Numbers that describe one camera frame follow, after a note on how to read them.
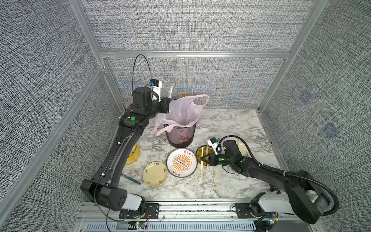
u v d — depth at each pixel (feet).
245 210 2.40
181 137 2.81
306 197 1.36
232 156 2.17
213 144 2.50
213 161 2.35
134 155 2.90
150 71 3.30
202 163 2.61
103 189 1.25
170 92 2.26
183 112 2.98
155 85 1.90
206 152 2.50
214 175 2.81
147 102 1.67
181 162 2.96
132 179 2.74
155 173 2.83
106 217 1.21
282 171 1.56
